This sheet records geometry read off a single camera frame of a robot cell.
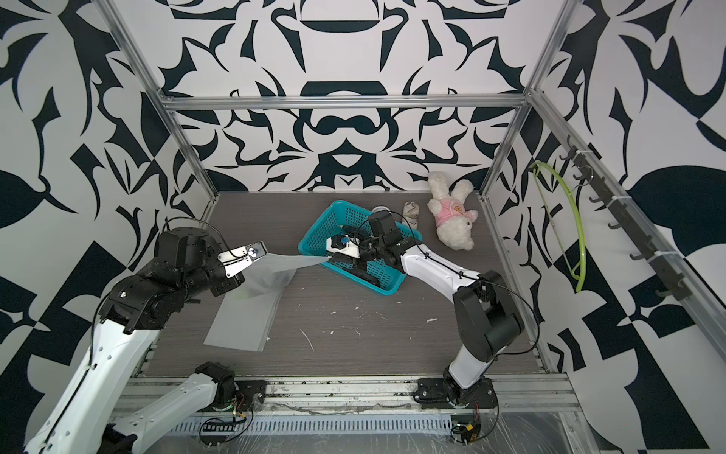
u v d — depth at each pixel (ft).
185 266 1.54
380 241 2.25
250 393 2.45
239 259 1.80
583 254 2.17
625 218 1.80
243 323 2.80
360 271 2.47
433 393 2.44
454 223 3.26
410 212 3.64
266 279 2.50
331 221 3.38
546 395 2.51
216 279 1.79
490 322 1.50
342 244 2.25
